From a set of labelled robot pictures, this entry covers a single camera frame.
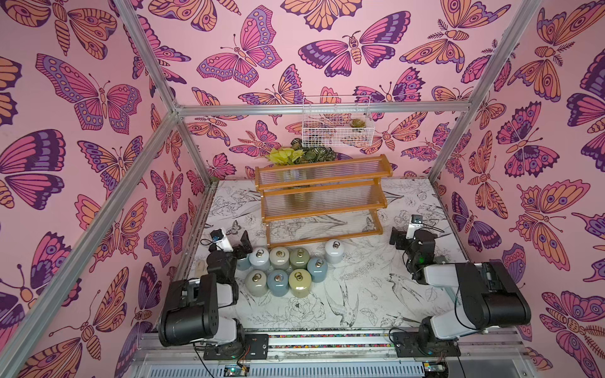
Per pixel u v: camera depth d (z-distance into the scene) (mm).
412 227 818
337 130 1059
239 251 801
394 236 874
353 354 729
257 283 796
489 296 455
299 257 854
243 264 853
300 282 789
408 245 834
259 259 853
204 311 440
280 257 852
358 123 922
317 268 833
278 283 795
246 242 835
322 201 1130
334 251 876
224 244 777
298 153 928
